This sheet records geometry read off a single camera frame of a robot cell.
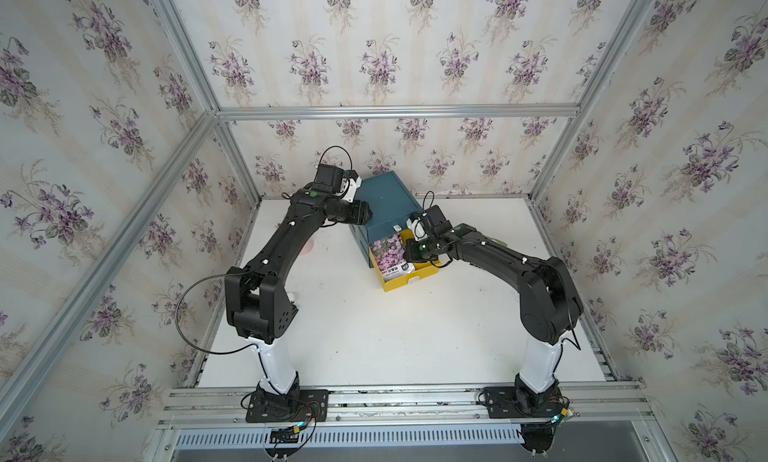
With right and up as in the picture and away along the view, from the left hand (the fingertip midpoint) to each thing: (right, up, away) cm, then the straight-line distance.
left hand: (364, 215), depth 87 cm
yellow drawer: (+17, -15, -3) cm, 23 cm away
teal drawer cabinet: (+8, +3, +3) cm, 9 cm away
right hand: (+13, -12, +4) cm, 18 cm away
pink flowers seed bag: (+7, -12, +4) cm, 15 cm away
